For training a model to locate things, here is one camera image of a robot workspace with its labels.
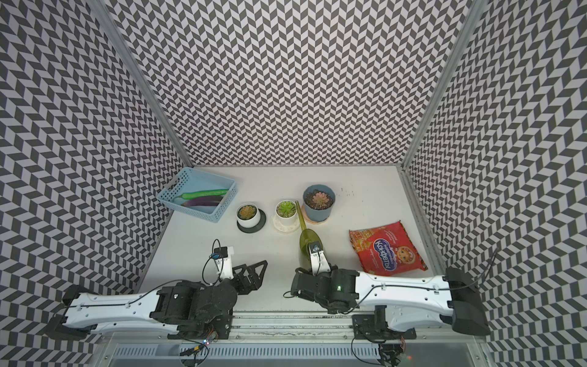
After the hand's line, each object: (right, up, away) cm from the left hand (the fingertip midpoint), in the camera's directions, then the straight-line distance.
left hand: (257, 269), depth 71 cm
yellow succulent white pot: (-8, +14, +21) cm, 26 cm away
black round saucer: (-7, +8, +21) cm, 24 cm away
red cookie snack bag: (+46, +2, +15) cm, 49 cm away
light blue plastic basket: (-33, +22, +34) cm, 52 cm away
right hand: (+20, -3, +4) cm, 20 cm away
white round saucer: (+6, +8, +26) cm, 27 cm away
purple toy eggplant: (-29, +20, +30) cm, 46 cm away
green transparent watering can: (+16, +8, +14) cm, 22 cm away
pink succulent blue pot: (+21, +20, +21) cm, 36 cm away
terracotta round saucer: (+17, +11, +28) cm, 35 cm away
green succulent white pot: (+7, +15, +20) cm, 26 cm away
